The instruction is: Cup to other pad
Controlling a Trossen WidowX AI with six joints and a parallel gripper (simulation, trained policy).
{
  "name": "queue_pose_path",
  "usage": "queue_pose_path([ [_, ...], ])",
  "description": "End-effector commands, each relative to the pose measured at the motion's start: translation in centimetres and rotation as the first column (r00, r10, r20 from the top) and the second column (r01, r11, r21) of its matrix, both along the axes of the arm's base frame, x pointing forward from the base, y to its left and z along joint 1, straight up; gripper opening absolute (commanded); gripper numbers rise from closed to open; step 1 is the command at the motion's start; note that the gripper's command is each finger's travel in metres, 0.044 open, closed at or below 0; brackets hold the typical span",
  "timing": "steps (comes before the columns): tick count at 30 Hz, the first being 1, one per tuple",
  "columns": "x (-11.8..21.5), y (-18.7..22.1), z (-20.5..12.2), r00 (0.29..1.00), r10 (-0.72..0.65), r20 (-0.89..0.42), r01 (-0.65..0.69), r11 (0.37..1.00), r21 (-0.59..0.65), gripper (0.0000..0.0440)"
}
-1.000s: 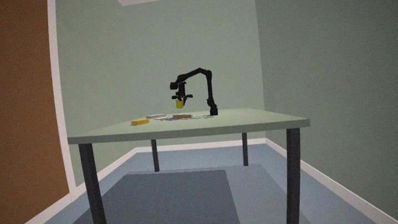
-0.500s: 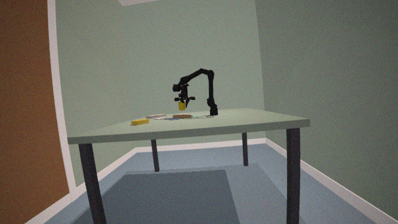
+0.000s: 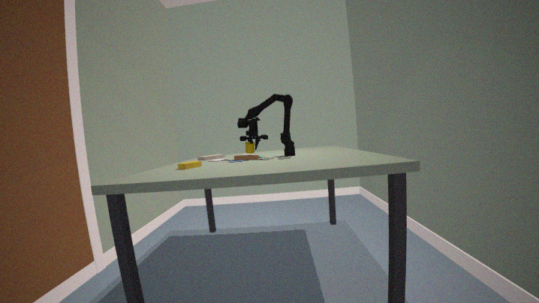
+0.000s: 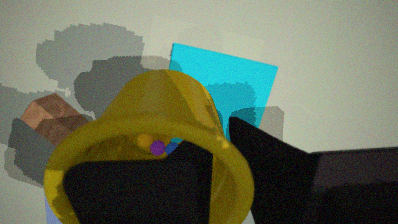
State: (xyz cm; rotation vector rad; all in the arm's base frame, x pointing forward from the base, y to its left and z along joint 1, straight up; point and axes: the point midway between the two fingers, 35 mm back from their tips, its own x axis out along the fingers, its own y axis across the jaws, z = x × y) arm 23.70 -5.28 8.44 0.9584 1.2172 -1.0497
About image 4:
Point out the purple marble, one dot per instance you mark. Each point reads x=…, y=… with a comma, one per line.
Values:
x=157, y=148

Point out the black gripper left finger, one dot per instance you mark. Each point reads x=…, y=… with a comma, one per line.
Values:
x=178, y=184

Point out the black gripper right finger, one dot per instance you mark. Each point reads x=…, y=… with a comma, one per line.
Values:
x=290, y=183

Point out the yellow translucent cup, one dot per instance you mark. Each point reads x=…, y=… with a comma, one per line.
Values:
x=166, y=104

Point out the blue marble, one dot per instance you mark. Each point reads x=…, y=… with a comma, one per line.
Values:
x=170, y=147

